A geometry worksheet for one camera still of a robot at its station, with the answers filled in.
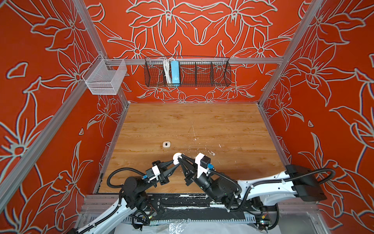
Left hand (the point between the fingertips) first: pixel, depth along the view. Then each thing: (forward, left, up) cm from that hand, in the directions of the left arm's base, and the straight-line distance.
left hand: (176, 161), depth 60 cm
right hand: (-1, -1, +4) cm, 5 cm away
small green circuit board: (-17, -43, -28) cm, 54 cm away
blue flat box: (+54, +6, +7) cm, 55 cm away
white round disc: (0, 0, +3) cm, 3 cm away
